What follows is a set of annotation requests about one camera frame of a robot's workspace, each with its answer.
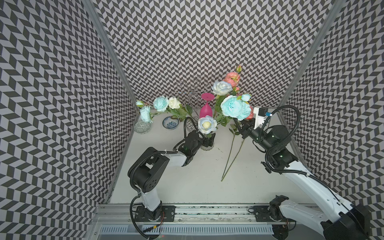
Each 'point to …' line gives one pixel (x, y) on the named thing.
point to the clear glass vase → (206, 135)
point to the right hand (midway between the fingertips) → (235, 119)
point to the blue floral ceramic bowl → (170, 123)
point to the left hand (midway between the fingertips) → (209, 133)
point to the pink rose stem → (233, 161)
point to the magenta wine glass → (206, 109)
